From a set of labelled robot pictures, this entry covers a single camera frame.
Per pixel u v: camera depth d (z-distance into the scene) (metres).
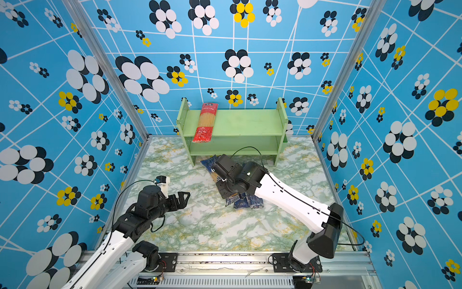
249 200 0.87
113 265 0.48
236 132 0.84
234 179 0.50
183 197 0.71
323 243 0.38
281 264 0.72
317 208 0.41
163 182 0.69
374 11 0.68
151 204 0.59
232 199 0.66
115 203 0.96
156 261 0.69
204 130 0.80
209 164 0.79
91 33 0.75
